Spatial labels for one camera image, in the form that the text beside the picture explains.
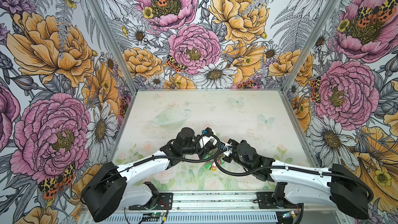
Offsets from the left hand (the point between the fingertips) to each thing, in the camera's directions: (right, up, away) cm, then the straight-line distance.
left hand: (215, 149), depth 78 cm
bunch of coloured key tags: (-1, -11, +8) cm, 14 cm away
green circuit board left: (-27, -27, -7) cm, 39 cm away
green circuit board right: (+34, -28, -7) cm, 44 cm away
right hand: (+2, +1, +1) cm, 3 cm away
